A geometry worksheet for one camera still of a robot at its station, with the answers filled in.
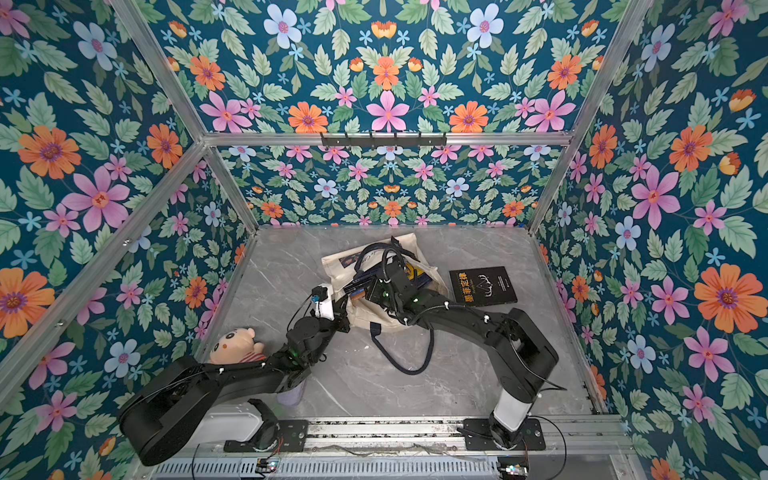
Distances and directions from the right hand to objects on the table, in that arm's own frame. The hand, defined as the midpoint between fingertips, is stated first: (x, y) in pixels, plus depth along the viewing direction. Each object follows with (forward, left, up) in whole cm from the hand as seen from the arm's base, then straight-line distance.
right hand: (376, 281), depth 86 cm
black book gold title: (+9, -35, -14) cm, 38 cm away
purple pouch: (-29, +21, -13) cm, 38 cm away
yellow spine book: (-2, -11, +8) cm, 14 cm away
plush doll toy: (-18, +37, -7) cm, 42 cm away
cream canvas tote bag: (-11, -4, +19) cm, 23 cm away
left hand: (-5, +7, +1) cm, 8 cm away
